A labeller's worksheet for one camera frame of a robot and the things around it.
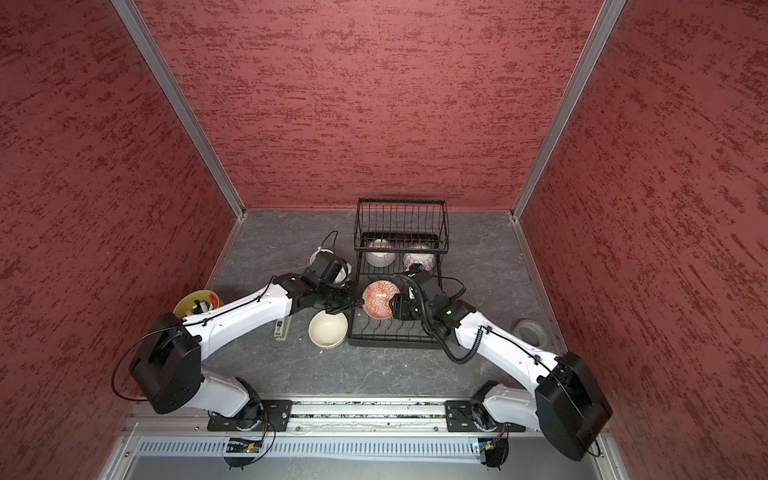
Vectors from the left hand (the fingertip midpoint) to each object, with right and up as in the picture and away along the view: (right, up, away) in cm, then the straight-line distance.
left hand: (364, 307), depth 82 cm
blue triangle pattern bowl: (+20, +12, +17) cm, 29 cm away
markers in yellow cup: (-46, 0, +1) cm, 46 cm away
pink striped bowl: (+4, +12, +17) cm, 22 cm away
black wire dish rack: (+7, +20, +28) cm, 35 cm away
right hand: (+9, -1, 0) cm, 9 cm away
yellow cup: (-49, +1, -2) cm, 49 cm away
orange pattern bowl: (+3, +2, +5) cm, 7 cm away
